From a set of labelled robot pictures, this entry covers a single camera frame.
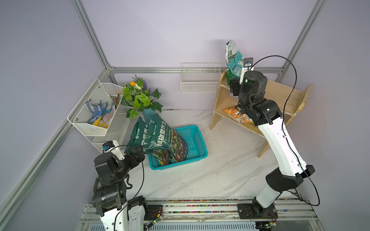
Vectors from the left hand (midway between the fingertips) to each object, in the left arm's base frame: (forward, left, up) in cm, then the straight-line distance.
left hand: (134, 150), depth 66 cm
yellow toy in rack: (+14, +21, +4) cm, 26 cm away
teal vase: (+35, +3, -11) cm, 37 cm away
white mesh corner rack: (+36, +23, +4) cm, 43 cm away
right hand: (+23, -51, +22) cm, 60 cm away
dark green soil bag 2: (+12, -10, -5) cm, 16 cm away
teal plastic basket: (+17, -31, -28) cm, 45 cm away
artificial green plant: (+32, +5, +7) cm, 33 cm away
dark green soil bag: (+5, -10, -16) cm, 20 cm away
